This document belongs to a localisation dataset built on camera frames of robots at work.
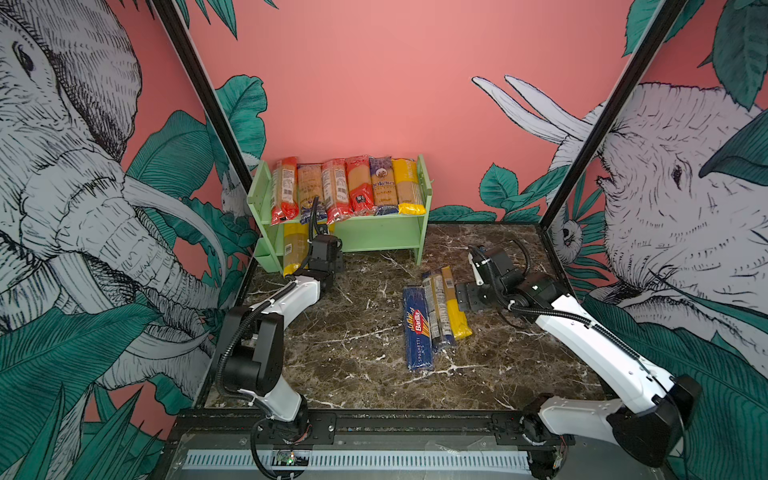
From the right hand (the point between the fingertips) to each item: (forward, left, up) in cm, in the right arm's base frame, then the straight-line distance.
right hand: (468, 287), depth 76 cm
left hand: (+18, +41, -5) cm, 45 cm away
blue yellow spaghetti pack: (+27, +44, +9) cm, 53 cm away
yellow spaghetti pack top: (+26, +15, +9) cm, 31 cm away
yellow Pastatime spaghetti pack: (+22, +39, 0) cm, 45 cm away
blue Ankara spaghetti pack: (+30, +23, +9) cm, 39 cm away
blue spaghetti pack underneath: (-4, +12, -18) cm, 22 cm away
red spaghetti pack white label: (+29, +37, +10) cm, 48 cm away
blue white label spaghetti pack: (+10, +6, -17) cm, 21 cm away
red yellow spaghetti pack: (+27, +30, +10) cm, 41 cm away
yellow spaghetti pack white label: (0, 0, -18) cm, 18 cm away
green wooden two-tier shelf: (+28, +26, -9) cm, 39 cm away
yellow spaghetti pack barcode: (+19, +51, -6) cm, 55 cm away
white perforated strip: (-36, +24, -21) cm, 48 cm away
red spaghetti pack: (+22, +51, +10) cm, 56 cm away
